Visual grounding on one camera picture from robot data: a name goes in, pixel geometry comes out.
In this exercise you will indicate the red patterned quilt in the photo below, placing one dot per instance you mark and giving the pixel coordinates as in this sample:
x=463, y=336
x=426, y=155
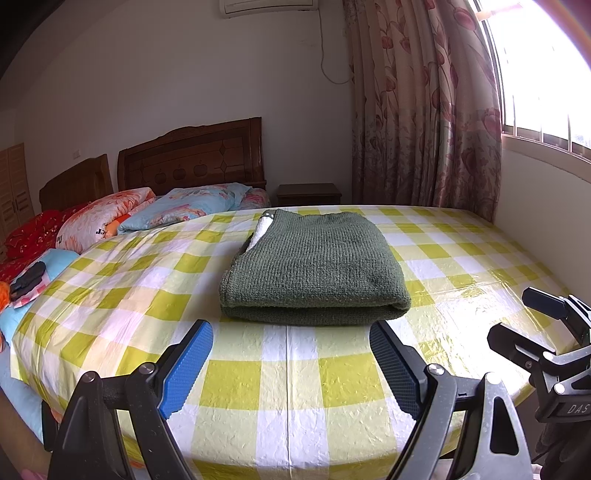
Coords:
x=32, y=235

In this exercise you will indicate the light wooden wardrobe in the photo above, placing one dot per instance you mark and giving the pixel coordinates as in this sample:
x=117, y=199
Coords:
x=14, y=184

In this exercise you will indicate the pink floral curtain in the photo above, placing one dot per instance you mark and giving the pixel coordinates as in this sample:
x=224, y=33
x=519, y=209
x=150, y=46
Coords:
x=415, y=92

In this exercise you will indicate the white air conditioner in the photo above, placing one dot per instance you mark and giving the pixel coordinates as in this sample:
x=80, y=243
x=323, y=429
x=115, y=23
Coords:
x=268, y=5

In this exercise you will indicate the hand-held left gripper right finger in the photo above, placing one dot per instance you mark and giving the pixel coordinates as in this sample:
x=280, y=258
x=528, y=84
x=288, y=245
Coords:
x=395, y=364

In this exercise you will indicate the dark wooden nightstand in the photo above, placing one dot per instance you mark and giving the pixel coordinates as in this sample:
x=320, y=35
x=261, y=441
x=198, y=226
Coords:
x=309, y=194

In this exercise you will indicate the large carved wooden headboard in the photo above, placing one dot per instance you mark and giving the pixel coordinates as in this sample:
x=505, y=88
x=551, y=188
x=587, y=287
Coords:
x=194, y=161

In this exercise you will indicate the green knit sweater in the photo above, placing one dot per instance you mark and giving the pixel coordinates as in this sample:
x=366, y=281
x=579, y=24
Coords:
x=314, y=267

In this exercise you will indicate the blue floral pillow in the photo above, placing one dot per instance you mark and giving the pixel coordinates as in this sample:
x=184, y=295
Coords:
x=184, y=205

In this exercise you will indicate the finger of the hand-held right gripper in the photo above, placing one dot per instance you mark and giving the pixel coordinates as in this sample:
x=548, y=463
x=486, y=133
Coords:
x=563, y=307
x=521, y=346

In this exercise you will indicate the yellow checked bed sheet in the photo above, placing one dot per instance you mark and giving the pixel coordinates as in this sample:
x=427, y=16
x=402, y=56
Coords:
x=323, y=378

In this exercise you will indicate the small black object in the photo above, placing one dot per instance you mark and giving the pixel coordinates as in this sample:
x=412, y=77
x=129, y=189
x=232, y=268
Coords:
x=27, y=277

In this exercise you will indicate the barred window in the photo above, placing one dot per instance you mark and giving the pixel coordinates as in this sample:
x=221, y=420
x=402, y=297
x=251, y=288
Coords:
x=545, y=69

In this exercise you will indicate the small wooden headboard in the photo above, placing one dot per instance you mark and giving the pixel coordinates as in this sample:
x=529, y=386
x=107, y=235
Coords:
x=78, y=184

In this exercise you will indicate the orange floral pillow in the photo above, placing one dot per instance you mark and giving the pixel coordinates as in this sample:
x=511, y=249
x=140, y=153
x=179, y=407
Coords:
x=92, y=221

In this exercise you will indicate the light blue bed sheet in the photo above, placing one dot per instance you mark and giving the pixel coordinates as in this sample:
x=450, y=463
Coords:
x=60, y=261

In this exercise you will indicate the pink floral cloth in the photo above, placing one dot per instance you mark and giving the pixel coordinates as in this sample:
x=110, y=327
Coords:
x=23, y=300

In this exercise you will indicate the bright orange cloth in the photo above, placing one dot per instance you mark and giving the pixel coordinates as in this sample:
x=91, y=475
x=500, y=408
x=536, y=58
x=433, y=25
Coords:
x=3, y=295

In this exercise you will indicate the person's right hand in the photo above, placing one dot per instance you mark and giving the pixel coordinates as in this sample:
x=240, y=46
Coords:
x=563, y=447

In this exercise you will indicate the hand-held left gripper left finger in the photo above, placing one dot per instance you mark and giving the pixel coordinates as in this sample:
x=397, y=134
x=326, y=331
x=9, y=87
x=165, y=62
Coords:
x=187, y=364

